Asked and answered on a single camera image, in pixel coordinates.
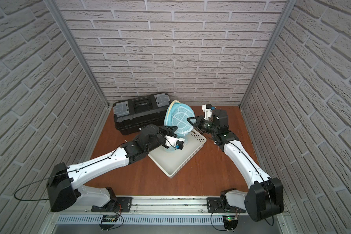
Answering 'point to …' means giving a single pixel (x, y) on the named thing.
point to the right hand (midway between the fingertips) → (188, 119)
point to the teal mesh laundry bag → (176, 116)
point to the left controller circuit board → (108, 218)
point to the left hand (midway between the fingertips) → (177, 125)
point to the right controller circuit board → (230, 222)
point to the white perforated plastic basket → (173, 162)
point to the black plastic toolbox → (131, 116)
